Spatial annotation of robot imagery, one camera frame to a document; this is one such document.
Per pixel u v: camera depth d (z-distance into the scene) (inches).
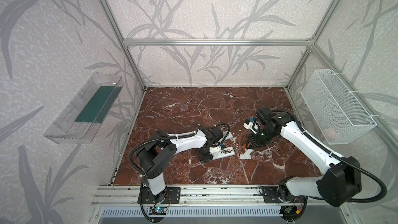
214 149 30.7
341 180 15.7
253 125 28.3
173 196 29.0
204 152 29.6
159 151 19.8
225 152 34.1
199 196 29.7
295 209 27.9
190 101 44.0
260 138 26.4
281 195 25.9
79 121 24.9
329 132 28.7
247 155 34.1
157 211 28.2
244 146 29.8
